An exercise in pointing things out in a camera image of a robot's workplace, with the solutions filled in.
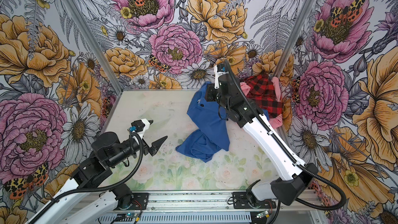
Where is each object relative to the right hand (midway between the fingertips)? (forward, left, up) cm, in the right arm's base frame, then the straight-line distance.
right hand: (208, 89), depth 69 cm
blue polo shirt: (-4, -2, -32) cm, 32 cm away
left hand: (-16, +21, -9) cm, 28 cm away
